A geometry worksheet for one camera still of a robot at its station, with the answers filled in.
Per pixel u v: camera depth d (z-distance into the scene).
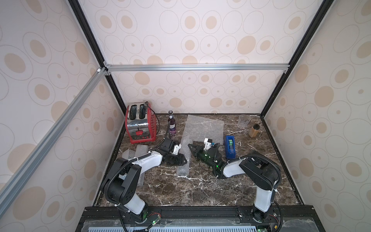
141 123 0.92
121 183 0.44
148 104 0.96
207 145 0.84
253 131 1.02
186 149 0.92
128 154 0.90
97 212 0.76
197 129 1.10
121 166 0.47
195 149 0.80
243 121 1.12
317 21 0.72
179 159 0.80
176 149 0.85
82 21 0.71
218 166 0.73
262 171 0.50
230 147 0.94
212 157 0.69
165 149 0.73
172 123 1.00
